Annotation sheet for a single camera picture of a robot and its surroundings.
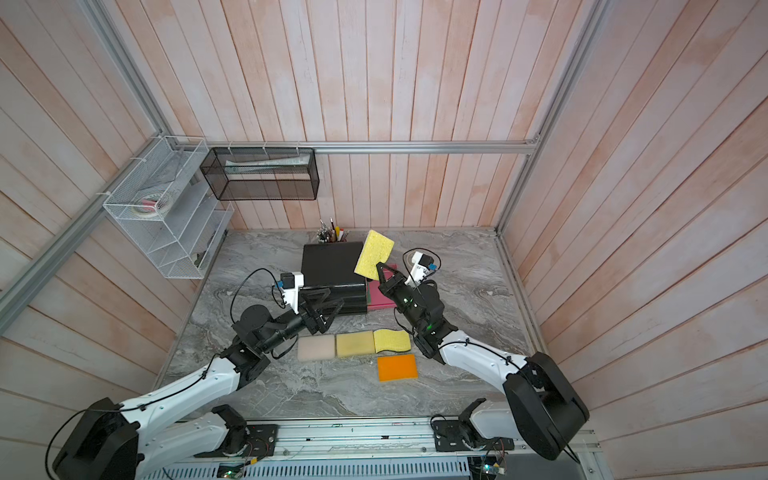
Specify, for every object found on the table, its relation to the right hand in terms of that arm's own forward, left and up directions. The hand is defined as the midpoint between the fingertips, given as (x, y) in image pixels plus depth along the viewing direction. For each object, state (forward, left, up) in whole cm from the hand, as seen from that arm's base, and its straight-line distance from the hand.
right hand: (375, 264), depth 77 cm
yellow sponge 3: (-9, -3, -28) cm, 29 cm away
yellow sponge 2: (-11, +6, -25) cm, 28 cm away
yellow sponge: (+3, -1, +3) cm, 4 cm away
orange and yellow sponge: (-17, -7, -27) cm, 33 cm away
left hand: (-10, +9, -3) cm, 14 cm away
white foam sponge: (-13, +18, -25) cm, 33 cm away
